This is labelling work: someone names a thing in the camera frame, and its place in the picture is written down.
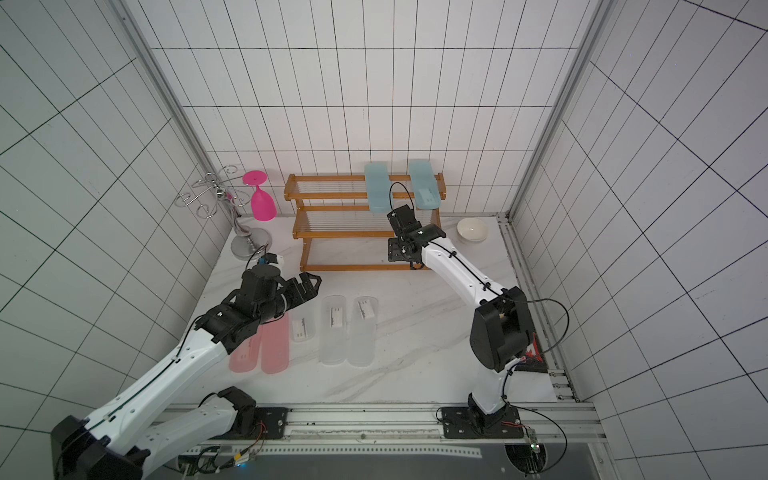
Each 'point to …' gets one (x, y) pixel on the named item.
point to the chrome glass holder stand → (246, 241)
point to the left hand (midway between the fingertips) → (307, 291)
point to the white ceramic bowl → (471, 230)
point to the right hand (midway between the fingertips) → (394, 250)
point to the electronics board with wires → (532, 462)
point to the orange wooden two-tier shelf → (337, 229)
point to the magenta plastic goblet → (263, 205)
